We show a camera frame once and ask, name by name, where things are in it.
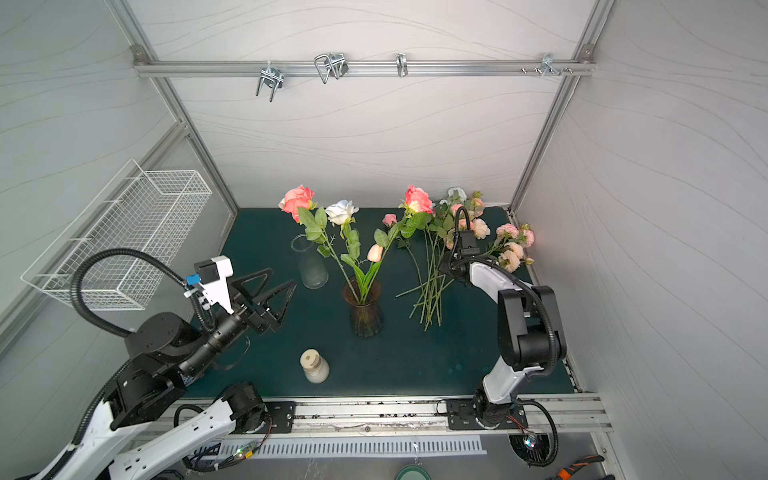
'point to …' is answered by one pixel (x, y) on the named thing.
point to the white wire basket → (139, 208)
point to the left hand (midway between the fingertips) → (288, 273)
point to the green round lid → (413, 472)
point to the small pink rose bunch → (445, 239)
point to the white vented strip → (356, 446)
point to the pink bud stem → (375, 257)
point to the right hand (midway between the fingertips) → (452, 258)
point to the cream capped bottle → (315, 368)
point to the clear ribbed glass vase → (312, 264)
